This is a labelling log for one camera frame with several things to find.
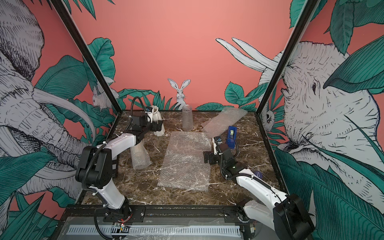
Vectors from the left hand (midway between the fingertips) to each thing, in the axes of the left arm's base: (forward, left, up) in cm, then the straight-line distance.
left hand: (156, 117), depth 94 cm
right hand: (-22, -32, -4) cm, 39 cm away
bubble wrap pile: (-27, -16, -16) cm, 35 cm away
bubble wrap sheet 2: (+4, -40, -16) cm, 43 cm away
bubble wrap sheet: (-22, +9, -11) cm, 26 cm away
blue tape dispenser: (-10, -49, -11) cm, 51 cm away
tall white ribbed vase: (-4, 0, +5) cm, 7 cm away
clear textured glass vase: (+2, -20, -10) cm, 22 cm away
